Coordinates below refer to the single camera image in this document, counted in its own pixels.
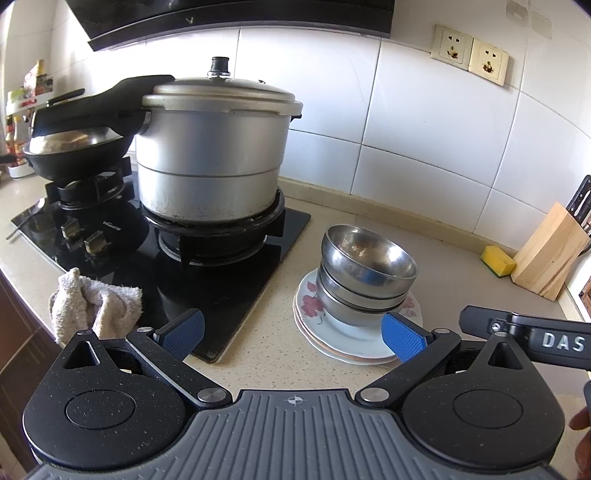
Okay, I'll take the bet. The left wall socket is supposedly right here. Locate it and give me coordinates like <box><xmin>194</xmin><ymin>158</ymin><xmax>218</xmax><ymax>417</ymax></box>
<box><xmin>431</xmin><ymin>24</ymin><xmax>474</xmax><ymax>71</ymax></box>

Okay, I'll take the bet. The black range hood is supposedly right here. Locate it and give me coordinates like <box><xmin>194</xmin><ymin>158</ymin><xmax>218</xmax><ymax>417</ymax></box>
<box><xmin>66</xmin><ymin>0</ymin><xmax>396</xmax><ymax>51</ymax></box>

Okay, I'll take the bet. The lower white plate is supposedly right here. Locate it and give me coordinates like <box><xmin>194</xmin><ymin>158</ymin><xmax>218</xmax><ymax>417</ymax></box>
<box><xmin>294</xmin><ymin>317</ymin><xmax>398</xmax><ymax>366</ymax></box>

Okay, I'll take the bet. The floral white plate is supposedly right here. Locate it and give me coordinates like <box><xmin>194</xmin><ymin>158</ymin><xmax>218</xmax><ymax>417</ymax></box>
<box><xmin>293</xmin><ymin>269</ymin><xmax>397</xmax><ymax>360</ymax></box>

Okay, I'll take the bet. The white dish towel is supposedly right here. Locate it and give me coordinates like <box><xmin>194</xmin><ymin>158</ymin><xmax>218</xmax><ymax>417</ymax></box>
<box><xmin>49</xmin><ymin>268</ymin><xmax>142</xmax><ymax>345</ymax></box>

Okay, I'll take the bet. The black glass gas stove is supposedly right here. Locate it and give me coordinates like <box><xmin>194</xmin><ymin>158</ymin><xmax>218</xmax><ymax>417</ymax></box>
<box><xmin>20</xmin><ymin>160</ymin><xmax>310</xmax><ymax>363</ymax></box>

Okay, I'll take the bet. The seasoning bottles rack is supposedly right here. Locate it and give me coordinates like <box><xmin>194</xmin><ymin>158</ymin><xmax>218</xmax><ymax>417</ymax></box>
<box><xmin>4</xmin><ymin>59</ymin><xmax>53</xmax><ymax>179</ymax></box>

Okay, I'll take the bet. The metal spoon on stove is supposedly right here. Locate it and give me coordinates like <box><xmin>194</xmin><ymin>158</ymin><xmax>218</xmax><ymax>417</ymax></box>
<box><xmin>5</xmin><ymin>198</ymin><xmax>47</xmax><ymax>241</ymax></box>

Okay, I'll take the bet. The wall socket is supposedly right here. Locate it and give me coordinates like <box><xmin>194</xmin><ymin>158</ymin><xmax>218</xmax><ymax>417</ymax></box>
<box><xmin>468</xmin><ymin>38</ymin><xmax>510</xmax><ymax>86</ymax></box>
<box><xmin>431</xmin><ymin>24</ymin><xmax>474</xmax><ymax>71</ymax></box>

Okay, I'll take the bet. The yellow green sponge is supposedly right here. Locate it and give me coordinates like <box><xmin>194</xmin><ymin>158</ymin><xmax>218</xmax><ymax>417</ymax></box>
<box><xmin>480</xmin><ymin>245</ymin><xmax>516</xmax><ymax>278</ymax></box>

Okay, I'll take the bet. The person's right hand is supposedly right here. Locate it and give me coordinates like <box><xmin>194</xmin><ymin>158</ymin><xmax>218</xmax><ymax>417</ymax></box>
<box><xmin>569</xmin><ymin>408</ymin><xmax>591</xmax><ymax>480</ymax></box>

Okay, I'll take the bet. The wooden knife block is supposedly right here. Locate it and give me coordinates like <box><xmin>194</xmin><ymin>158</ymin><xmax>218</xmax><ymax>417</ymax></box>
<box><xmin>510</xmin><ymin>202</ymin><xmax>589</xmax><ymax>301</ymax></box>

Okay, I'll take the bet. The black wok with lid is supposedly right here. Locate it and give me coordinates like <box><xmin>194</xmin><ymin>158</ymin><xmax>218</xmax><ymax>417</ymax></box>
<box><xmin>0</xmin><ymin>88</ymin><xmax>137</xmax><ymax>182</ymax></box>

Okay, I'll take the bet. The steel bowl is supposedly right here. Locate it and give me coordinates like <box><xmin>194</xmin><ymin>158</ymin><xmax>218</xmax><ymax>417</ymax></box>
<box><xmin>318</xmin><ymin>265</ymin><xmax>410</xmax><ymax>311</ymax></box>
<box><xmin>317</xmin><ymin>283</ymin><xmax>406</xmax><ymax>326</ymax></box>
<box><xmin>321</xmin><ymin>224</ymin><xmax>419</xmax><ymax>294</ymax></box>

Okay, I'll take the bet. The right wall socket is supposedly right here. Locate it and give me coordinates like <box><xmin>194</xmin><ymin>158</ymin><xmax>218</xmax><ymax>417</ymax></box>
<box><xmin>468</xmin><ymin>38</ymin><xmax>510</xmax><ymax>86</ymax></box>

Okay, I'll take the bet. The black knife handle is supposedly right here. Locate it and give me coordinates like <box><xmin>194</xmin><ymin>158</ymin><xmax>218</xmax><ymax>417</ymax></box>
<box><xmin>566</xmin><ymin>175</ymin><xmax>591</xmax><ymax>226</ymax></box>

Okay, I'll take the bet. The silver pressure cooker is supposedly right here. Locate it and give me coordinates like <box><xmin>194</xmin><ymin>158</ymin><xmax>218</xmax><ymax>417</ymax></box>
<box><xmin>29</xmin><ymin>56</ymin><xmax>305</xmax><ymax>225</ymax></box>

